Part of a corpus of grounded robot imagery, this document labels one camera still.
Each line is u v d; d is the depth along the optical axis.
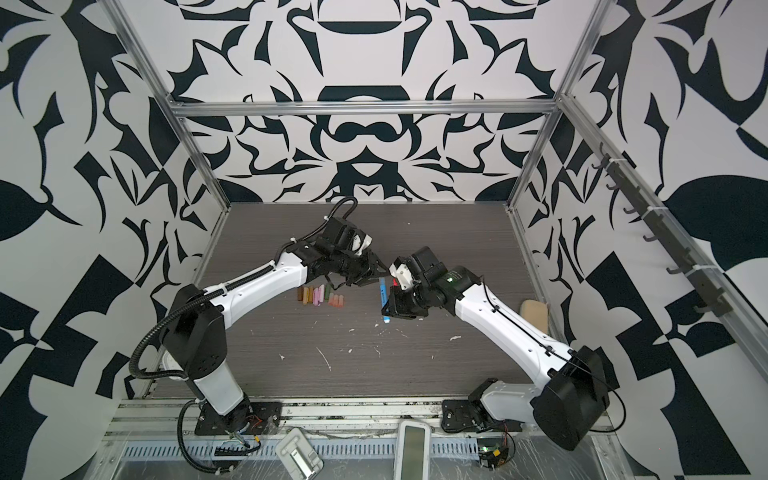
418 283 0.66
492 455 0.71
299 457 0.68
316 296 0.94
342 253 0.70
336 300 0.94
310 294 0.94
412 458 0.66
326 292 0.96
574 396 0.39
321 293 0.95
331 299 0.94
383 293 0.77
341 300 0.94
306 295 0.94
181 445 0.69
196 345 0.45
